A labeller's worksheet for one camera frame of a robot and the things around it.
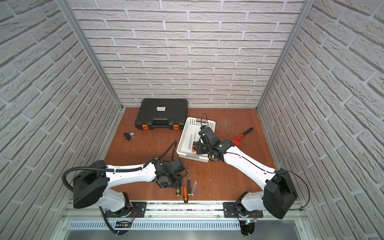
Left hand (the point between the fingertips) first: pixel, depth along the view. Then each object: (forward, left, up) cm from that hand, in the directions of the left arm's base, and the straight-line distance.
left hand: (180, 184), depth 81 cm
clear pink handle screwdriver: (0, -8, -1) cm, 8 cm away
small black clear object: (+33, +37, -1) cm, 50 cm away
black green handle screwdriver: (-5, -5, 0) cm, 7 cm away
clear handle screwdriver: (+27, -6, -1) cm, 27 cm away
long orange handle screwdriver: (-7, -3, 0) cm, 7 cm away
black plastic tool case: (+49, +14, +5) cm, 52 cm away
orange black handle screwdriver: (+23, -8, 0) cm, 25 cm away
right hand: (+17, -10, +13) cm, 23 cm away
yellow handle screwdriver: (+11, -9, +21) cm, 26 cm away
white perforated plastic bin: (+33, -6, -2) cm, 34 cm away
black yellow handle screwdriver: (-4, +1, +1) cm, 4 cm away
